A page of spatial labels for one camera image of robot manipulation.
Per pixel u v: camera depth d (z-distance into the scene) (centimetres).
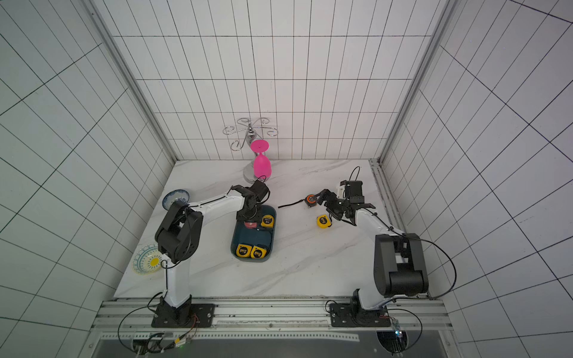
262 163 94
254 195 73
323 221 94
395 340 69
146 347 71
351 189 71
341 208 80
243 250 85
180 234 52
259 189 81
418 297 49
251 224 92
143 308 67
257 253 85
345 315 73
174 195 101
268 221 94
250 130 92
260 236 92
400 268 44
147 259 85
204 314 73
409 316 68
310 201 100
